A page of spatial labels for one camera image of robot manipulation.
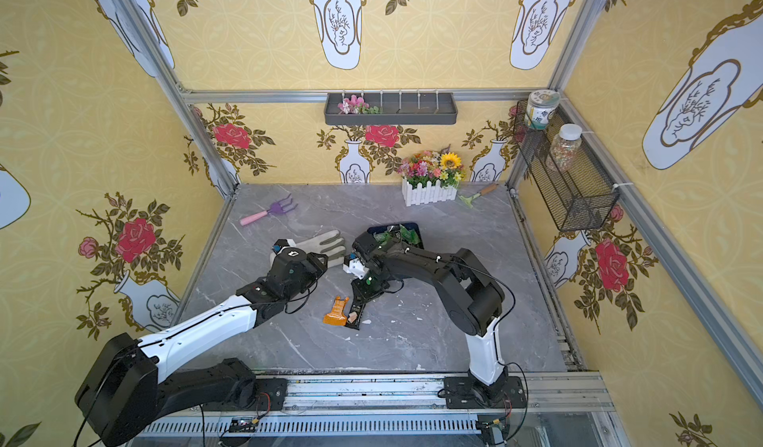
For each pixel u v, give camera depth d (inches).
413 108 36.5
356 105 34.6
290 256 25.5
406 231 40.2
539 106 33.4
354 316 33.6
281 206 45.9
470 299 19.5
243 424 28.5
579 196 31.6
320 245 40.5
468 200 45.9
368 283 30.7
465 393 28.8
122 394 15.8
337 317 34.2
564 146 28.3
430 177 41.8
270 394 28.7
